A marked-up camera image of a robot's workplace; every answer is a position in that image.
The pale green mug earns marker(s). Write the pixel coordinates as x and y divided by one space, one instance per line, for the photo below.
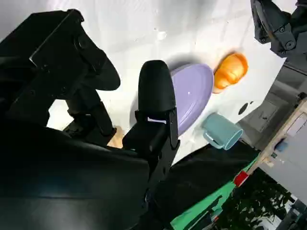
221 130

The lilac plate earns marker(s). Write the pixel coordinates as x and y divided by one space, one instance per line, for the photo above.
192 91

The grey cabinet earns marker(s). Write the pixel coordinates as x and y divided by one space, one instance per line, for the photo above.
271 107

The beige towel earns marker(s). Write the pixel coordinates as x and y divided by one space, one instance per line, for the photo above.
116 141

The red block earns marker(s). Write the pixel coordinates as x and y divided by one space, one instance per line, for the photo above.
240 178

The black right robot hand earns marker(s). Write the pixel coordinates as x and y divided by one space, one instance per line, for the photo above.
60 172

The green leafy plant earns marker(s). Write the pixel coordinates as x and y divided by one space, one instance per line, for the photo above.
259 206

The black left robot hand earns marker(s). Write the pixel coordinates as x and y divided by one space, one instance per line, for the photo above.
275 21

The orange and white bread roll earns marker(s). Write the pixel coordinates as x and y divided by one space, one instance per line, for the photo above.
231 72

